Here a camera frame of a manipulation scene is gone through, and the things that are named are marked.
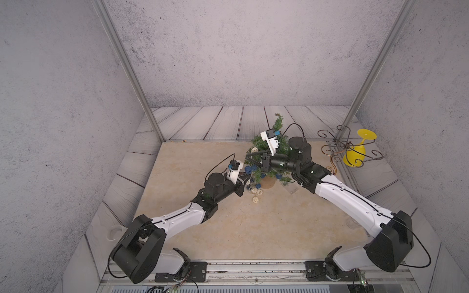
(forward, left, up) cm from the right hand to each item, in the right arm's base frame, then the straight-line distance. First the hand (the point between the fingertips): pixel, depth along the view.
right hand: (247, 158), depth 67 cm
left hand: (+2, -2, -13) cm, 14 cm away
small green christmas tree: (+10, -11, -30) cm, 33 cm away
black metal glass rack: (+43, -61, -35) cm, 82 cm away
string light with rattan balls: (-2, -1, -5) cm, 5 cm away
